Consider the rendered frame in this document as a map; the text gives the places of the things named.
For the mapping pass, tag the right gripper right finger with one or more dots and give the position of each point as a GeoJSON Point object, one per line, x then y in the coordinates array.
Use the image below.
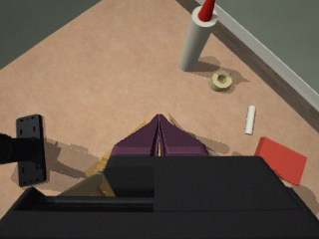
{"type": "Point", "coordinates": [176, 142]}

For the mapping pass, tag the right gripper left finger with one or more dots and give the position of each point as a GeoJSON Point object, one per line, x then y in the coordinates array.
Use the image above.
{"type": "Point", "coordinates": [142, 141]}

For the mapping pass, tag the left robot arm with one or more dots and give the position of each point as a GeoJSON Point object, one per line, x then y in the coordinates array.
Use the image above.
{"type": "Point", "coordinates": [30, 150]}

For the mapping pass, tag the red flat block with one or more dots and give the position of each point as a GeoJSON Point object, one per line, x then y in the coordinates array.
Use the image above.
{"type": "Point", "coordinates": [286, 163]}

